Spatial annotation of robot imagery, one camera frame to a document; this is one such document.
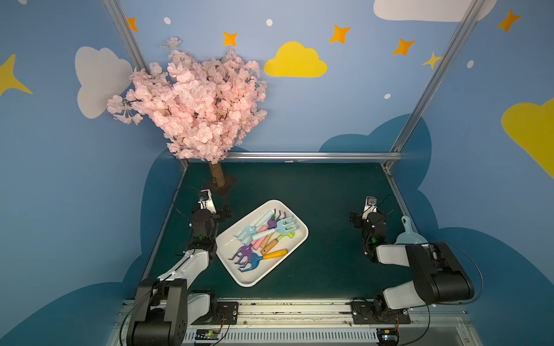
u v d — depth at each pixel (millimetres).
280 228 913
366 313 745
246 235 941
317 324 731
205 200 720
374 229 703
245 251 886
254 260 861
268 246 896
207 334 718
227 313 750
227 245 904
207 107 724
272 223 960
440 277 448
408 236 926
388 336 731
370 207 784
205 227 638
